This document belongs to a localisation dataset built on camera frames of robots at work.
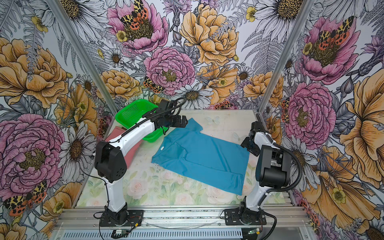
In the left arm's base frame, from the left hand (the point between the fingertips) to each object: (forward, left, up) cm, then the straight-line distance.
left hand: (179, 125), depth 90 cm
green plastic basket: (+23, +41, -15) cm, 49 cm away
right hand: (-11, -42, -13) cm, 45 cm away
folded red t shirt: (+7, +45, -16) cm, 48 cm away
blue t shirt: (-8, -4, -15) cm, 18 cm away
